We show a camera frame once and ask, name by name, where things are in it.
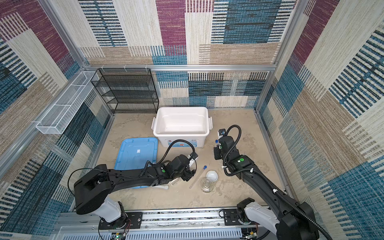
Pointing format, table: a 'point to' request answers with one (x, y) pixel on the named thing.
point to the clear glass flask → (207, 185)
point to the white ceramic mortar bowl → (213, 175)
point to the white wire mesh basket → (54, 122)
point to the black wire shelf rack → (127, 90)
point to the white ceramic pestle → (162, 186)
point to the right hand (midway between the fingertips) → (219, 148)
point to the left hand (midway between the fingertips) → (191, 163)
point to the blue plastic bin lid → (133, 153)
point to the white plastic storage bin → (171, 123)
